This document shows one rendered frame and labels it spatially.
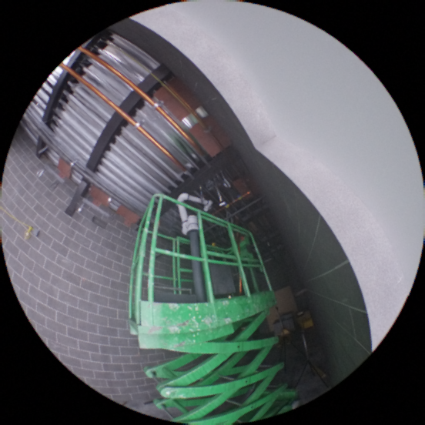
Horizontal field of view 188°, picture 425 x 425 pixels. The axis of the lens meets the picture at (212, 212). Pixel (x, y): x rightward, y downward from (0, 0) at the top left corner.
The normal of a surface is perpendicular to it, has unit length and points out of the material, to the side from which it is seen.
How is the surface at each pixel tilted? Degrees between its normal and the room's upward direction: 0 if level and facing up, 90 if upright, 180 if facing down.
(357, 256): 90
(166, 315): 90
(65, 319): 90
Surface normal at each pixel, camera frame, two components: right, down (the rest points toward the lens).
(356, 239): -0.58, -0.49
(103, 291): 0.80, -0.50
